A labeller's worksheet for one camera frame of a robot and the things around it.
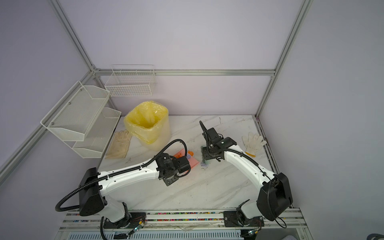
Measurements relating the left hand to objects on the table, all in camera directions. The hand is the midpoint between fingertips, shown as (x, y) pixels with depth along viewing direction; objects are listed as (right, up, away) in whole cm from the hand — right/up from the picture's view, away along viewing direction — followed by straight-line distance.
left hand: (165, 174), depth 76 cm
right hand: (+22, +10, +7) cm, 25 cm away
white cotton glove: (+57, +13, +29) cm, 65 cm away
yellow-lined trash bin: (-18, +28, +28) cm, 43 cm away
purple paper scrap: (+21, 0, +17) cm, 27 cm away
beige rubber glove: (-37, +12, +25) cm, 46 cm away
